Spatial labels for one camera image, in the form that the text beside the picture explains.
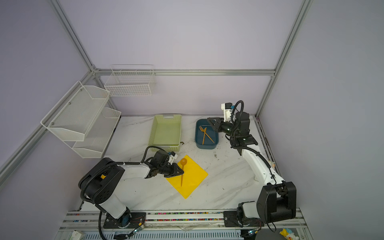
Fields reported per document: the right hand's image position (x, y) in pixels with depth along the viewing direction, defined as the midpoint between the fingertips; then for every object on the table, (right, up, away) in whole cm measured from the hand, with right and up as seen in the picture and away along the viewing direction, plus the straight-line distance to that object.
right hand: (207, 119), depth 75 cm
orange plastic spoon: (-14, -26, +18) cm, 35 cm away
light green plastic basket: (-29, -8, +39) cm, 49 cm away
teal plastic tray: (+3, -15, +30) cm, 34 cm away
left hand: (-14, -32, +13) cm, 37 cm away
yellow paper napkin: (-8, -34, +14) cm, 37 cm away
